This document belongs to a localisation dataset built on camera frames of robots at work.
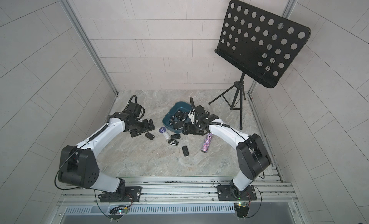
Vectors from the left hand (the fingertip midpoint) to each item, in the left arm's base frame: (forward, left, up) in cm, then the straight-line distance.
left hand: (152, 128), depth 86 cm
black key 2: (+15, -20, -7) cm, 25 cm away
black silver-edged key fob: (+6, -14, -7) cm, 17 cm away
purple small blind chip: (+3, -5, -8) cm, 10 cm away
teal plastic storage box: (+22, -18, -6) cm, 29 cm away
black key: (-2, -14, -7) cm, 16 cm away
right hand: (-2, -21, 0) cm, 21 cm away
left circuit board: (-41, +10, -7) cm, 43 cm away
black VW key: (+16, -15, -7) cm, 23 cm away
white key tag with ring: (-2, -8, -7) cm, 11 cm away
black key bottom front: (-11, -20, -7) cm, 24 cm away
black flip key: (-1, +3, -7) cm, 8 cm away
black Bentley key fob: (-6, -13, -8) cm, 16 cm away
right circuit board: (-39, -49, -8) cm, 63 cm away
